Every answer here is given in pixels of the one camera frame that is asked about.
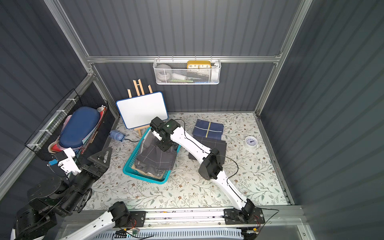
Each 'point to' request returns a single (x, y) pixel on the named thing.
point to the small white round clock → (251, 141)
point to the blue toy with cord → (117, 135)
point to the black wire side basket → (44, 143)
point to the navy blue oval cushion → (78, 127)
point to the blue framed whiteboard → (139, 111)
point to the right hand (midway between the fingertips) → (168, 143)
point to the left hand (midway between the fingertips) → (104, 153)
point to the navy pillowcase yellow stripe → (208, 129)
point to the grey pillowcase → (149, 169)
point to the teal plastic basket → (128, 170)
